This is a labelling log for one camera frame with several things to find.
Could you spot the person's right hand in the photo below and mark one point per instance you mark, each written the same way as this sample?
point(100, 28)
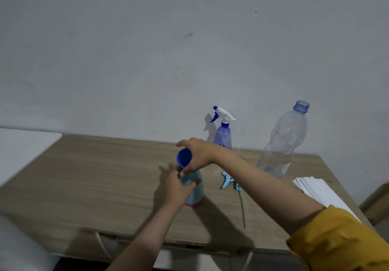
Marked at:
point(202, 155)

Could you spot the person's left hand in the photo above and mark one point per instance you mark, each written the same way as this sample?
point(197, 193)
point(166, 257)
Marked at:
point(176, 193)

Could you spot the blue plastic funnel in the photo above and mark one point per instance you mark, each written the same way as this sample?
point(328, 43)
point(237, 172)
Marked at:
point(184, 157)

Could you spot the light blue pink spray bottle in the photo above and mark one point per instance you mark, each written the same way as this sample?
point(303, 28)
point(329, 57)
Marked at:
point(196, 194)

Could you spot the transparent blue spray bottle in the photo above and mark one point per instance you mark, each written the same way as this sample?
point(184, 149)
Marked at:
point(223, 138)

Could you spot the pink spray head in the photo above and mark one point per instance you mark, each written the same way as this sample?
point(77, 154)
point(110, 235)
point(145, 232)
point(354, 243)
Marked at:
point(225, 182)

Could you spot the white and blue spray head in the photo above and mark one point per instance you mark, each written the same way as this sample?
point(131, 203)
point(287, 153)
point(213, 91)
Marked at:
point(225, 113)

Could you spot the clear plastic water bottle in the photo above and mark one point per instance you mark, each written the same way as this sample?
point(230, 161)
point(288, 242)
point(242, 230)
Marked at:
point(282, 140)

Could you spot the stack of white paper towels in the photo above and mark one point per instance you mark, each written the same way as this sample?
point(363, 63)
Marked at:
point(322, 191)

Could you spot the person's left forearm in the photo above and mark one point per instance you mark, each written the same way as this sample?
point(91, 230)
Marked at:
point(146, 240)

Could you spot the person's right forearm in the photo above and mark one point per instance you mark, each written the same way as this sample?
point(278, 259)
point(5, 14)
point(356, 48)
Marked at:
point(270, 191)

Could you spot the person's yellow right sleeve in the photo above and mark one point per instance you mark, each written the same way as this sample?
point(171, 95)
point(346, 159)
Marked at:
point(337, 243)

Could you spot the black panel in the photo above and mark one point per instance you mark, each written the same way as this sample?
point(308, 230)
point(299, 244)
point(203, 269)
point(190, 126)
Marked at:
point(79, 264)

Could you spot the white cabinet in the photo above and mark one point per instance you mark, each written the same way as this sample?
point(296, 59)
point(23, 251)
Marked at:
point(21, 149)

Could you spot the wooden chair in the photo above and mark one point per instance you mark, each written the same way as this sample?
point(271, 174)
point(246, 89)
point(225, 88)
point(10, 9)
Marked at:
point(377, 204)

